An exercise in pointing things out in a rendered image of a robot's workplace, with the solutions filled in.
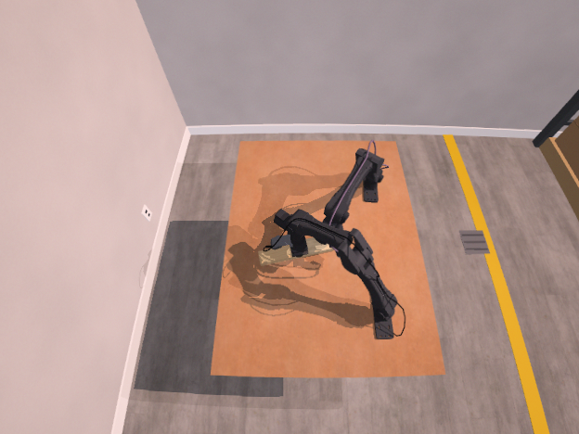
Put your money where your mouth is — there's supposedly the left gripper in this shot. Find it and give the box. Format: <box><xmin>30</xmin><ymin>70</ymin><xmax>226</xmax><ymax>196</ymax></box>
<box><xmin>272</xmin><ymin>232</ymin><xmax>308</xmax><ymax>258</ymax></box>

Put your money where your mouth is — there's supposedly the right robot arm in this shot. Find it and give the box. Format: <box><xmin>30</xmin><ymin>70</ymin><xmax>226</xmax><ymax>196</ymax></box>
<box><xmin>322</xmin><ymin>148</ymin><xmax>384</xmax><ymax>229</ymax></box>

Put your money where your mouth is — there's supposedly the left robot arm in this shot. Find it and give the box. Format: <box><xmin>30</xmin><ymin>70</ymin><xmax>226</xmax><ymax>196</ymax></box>
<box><xmin>274</xmin><ymin>209</ymin><xmax>397</xmax><ymax>339</ymax></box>

